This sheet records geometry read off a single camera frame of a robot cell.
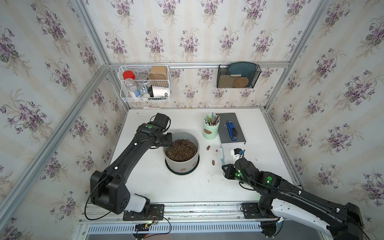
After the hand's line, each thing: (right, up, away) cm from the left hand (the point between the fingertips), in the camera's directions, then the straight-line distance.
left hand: (169, 143), depth 81 cm
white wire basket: (-19, +36, +12) cm, 43 cm away
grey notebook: (+34, +2, +18) cm, 39 cm away
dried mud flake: (+23, -5, +16) cm, 29 cm away
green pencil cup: (+24, +11, +7) cm, 27 cm away
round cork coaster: (+45, +38, +17) cm, 61 cm away
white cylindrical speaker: (-9, +31, +12) cm, 34 cm away
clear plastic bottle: (-25, +33, +9) cm, 42 cm away
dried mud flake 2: (+25, -13, +9) cm, 30 cm away
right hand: (+28, -12, -5) cm, 31 cm away
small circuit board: (-12, -40, -10) cm, 43 cm away
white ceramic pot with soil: (+7, -7, +3) cm, 10 cm away
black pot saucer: (+6, -17, +2) cm, 19 cm away
